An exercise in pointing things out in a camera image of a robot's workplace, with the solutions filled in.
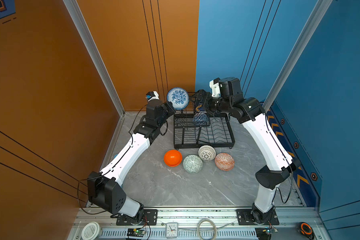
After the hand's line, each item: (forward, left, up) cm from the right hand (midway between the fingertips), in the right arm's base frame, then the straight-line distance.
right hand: (193, 101), depth 67 cm
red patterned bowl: (-9, -20, -41) cm, 46 cm away
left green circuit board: (-44, +28, -43) cm, 68 cm away
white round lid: (-44, +46, -35) cm, 73 cm away
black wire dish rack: (+14, -19, -40) cm, 47 cm away
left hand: (+7, +10, -5) cm, 13 cm away
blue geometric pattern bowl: (+26, -7, -38) cm, 46 cm away
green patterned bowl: (-10, 0, -41) cm, 42 cm away
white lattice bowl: (-3, -9, -40) cm, 41 cm away
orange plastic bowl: (-8, +12, -38) cm, 40 cm away
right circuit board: (-43, -35, -42) cm, 70 cm away
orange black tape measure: (-44, -51, -40) cm, 78 cm away
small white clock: (-44, +11, -40) cm, 60 cm away
